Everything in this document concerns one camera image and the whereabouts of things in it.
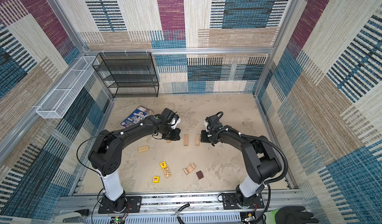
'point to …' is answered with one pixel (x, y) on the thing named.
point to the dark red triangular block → (200, 174)
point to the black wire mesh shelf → (127, 73)
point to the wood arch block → (189, 169)
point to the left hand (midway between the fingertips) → (180, 136)
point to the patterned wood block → (167, 172)
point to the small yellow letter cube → (155, 179)
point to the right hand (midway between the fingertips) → (202, 139)
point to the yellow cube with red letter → (163, 165)
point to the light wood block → (143, 149)
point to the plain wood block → (168, 141)
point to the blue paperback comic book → (139, 114)
